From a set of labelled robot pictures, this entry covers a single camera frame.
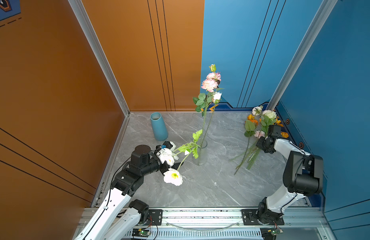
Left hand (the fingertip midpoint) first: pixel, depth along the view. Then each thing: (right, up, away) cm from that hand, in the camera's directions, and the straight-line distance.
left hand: (175, 154), depth 70 cm
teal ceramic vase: (-13, +12, +26) cm, 32 cm away
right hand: (+52, +1, +26) cm, 58 cm away
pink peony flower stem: (+54, +7, +33) cm, 64 cm away
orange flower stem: (+54, +20, +45) cm, 73 cm away
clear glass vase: (+14, -4, +16) cm, 21 cm away
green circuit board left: (-18, -38, +1) cm, 42 cm away
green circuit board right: (+47, -36, 0) cm, 59 cm away
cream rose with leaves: (+63, +19, +36) cm, 75 cm away
